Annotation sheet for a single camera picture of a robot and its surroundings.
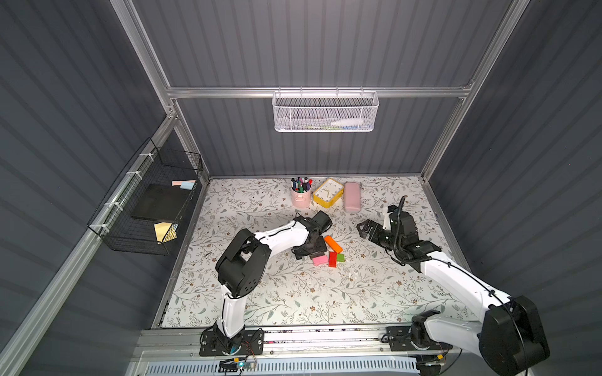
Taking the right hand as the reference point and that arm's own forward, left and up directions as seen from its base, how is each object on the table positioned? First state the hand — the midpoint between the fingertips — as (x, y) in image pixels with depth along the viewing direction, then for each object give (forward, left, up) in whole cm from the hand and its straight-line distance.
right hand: (366, 230), depth 84 cm
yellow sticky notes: (-13, +59, +21) cm, 64 cm away
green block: (-5, +8, -13) cm, 16 cm away
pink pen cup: (+20, +25, -8) cm, 33 cm away
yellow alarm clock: (+28, +12, -11) cm, 33 cm away
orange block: (+2, +11, -14) cm, 18 cm away
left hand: (-4, +17, -12) cm, 21 cm away
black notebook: (0, +68, +17) cm, 70 cm away
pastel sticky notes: (+11, +65, +13) cm, 67 cm away
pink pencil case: (+27, 0, -13) cm, 30 cm away
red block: (-5, +12, -13) cm, 18 cm away
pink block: (-6, +16, -13) cm, 22 cm away
